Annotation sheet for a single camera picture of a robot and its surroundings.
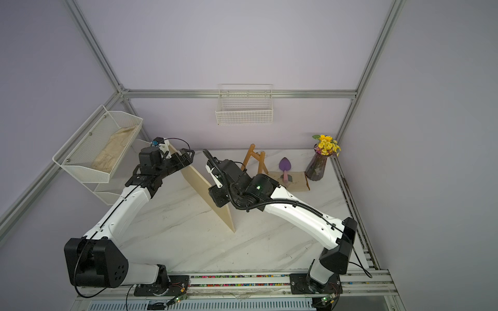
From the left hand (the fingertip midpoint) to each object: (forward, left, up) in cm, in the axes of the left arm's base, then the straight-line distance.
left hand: (188, 158), depth 82 cm
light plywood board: (-9, -4, +2) cm, 11 cm away
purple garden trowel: (+18, -47, -26) cm, 56 cm away
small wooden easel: (+3, -32, -4) cm, 33 cm away
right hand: (-19, -16, +2) cm, 25 cm away
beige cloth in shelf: (-4, +31, +4) cm, 31 cm away
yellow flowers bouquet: (+9, -63, -1) cm, 63 cm away
